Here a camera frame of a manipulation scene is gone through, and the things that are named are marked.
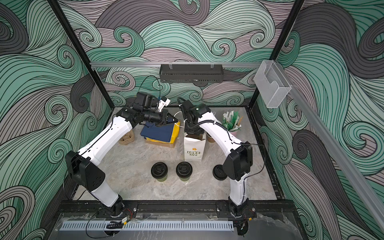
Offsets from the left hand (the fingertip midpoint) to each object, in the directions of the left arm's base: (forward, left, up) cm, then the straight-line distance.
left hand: (178, 120), depth 73 cm
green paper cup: (-20, +9, -28) cm, 35 cm away
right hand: (+1, -7, -12) cm, 14 cm away
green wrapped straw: (+12, -34, -12) cm, 38 cm away
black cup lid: (-18, +10, -20) cm, 28 cm away
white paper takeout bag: (-8, -8, -11) cm, 16 cm away
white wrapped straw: (+13, -29, -10) cm, 33 cm away
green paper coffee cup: (-19, -4, -30) cm, 36 cm away
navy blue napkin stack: (+9, +13, -25) cm, 29 cm away
